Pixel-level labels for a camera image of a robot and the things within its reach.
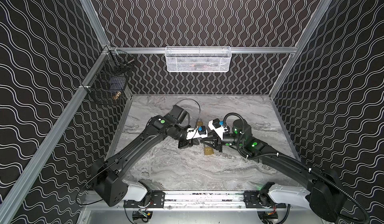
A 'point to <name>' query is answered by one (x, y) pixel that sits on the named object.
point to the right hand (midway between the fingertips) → (202, 138)
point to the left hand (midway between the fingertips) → (200, 142)
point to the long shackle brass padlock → (208, 151)
